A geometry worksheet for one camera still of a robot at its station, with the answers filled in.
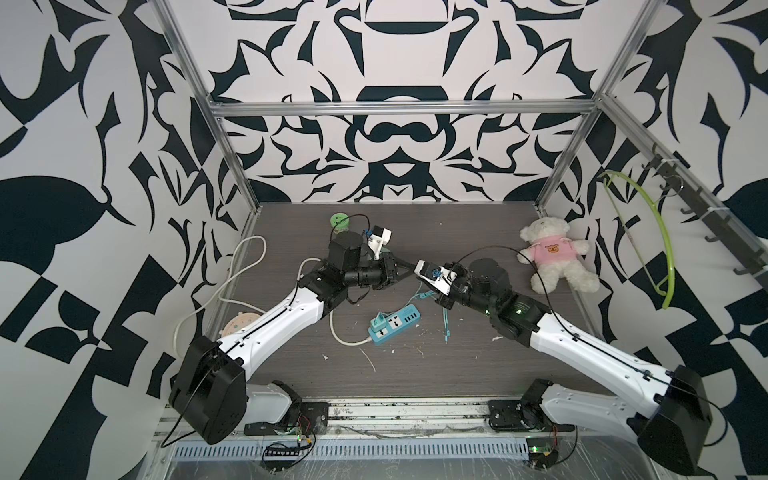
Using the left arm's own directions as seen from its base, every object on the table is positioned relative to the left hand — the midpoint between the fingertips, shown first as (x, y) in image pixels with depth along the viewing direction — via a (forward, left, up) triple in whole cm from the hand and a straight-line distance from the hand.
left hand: (416, 264), depth 72 cm
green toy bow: (-9, -54, +2) cm, 55 cm away
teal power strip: (-4, +5, -23) cm, 24 cm away
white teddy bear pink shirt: (+13, -47, -19) cm, 53 cm away
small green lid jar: (+34, +22, -22) cm, 47 cm away
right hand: (+1, -2, -2) cm, 3 cm away
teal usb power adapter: (-6, +9, -19) cm, 22 cm away
